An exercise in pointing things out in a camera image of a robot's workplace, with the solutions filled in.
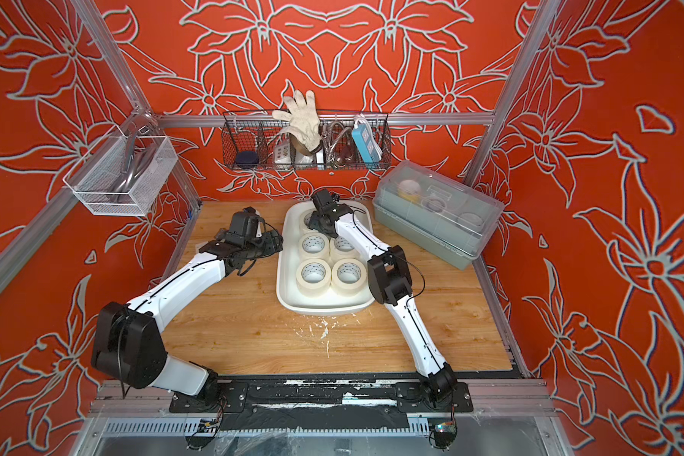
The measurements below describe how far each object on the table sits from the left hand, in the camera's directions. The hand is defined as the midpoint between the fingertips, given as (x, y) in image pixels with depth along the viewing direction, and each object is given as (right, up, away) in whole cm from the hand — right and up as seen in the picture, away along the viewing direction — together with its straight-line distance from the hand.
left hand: (274, 238), depth 88 cm
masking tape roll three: (+12, -4, +16) cm, 20 cm away
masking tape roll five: (+12, -14, +8) cm, 20 cm away
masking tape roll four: (+22, -4, +15) cm, 27 cm away
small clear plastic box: (-32, -4, +16) cm, 36 cm away
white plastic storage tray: (+5, -20, +2) cm, 21 cm away
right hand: (+10, +5, +15) cm, 19 cm away
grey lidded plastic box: (+53, +8, +2) cm, 53 cm away
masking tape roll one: (+8, +5, +16) cm, 19 cm away
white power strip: (+1, +28, +6) cm, 29 cm away
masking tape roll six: (+24, -14, +9) cm, 29 cm away
